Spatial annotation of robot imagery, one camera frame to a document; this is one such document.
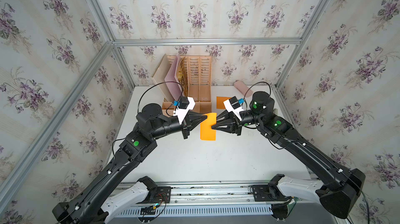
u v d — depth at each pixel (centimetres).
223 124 54
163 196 73
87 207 37
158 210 70
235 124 52
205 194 75
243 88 119
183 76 101
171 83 91
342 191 37
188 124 49
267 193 68
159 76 88
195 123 55
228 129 55
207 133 57
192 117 51
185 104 45
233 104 48
